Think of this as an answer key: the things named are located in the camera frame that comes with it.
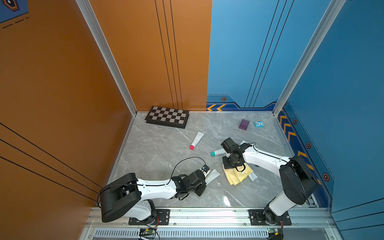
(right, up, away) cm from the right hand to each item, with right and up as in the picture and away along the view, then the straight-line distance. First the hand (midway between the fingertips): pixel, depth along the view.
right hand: (226, 164), depth 90 cm
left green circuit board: (-42, -28, -17) cm, 53 cm away
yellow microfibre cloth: (+4, -5, -6) cm, 9 cm away
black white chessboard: (-38, +30, +23) cm, 54 cm away
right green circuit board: (+19, -28, -17) cm, 38 cm away
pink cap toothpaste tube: (-17, +15, +13) cm, 26 cm away
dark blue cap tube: (+14, +12, +13) cm, 22 cm away
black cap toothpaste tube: (-9, -5, -3) cm, 11 cm away
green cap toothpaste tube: (-4, +7, +4) cm, 9 cm away
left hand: (-13, -8, -5) cm, 16 cm away
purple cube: (+16, +24, +18) cm, 34 cm away
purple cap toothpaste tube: (+15, -6, -4) cm, 16 cm away
